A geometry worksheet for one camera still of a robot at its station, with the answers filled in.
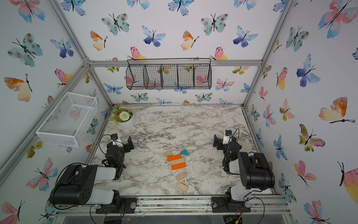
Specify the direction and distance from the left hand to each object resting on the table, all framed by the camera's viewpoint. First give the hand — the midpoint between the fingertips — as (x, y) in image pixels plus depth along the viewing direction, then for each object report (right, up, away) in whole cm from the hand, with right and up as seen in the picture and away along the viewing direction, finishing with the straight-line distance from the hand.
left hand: (124, 137), depth 90 cm
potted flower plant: (0, +12, +2) cm, 12 cm away
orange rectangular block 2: (+35, -18, -1) cm, 39 cm away
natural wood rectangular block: (+35, -15, -1) cm, 38 cm away
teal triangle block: (+39, -10, +3) cm, 40 cm away
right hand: (+64, +2, +1) cm, 64 cm away
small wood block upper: (+36, -23, -5) cm, 43 cm away
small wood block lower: (+37, -27, -9) cm, 47 cm away
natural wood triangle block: (+28, -11, +2) cm, 30 cm away
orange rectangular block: (+32, -13, +2) cm, 34 cm away
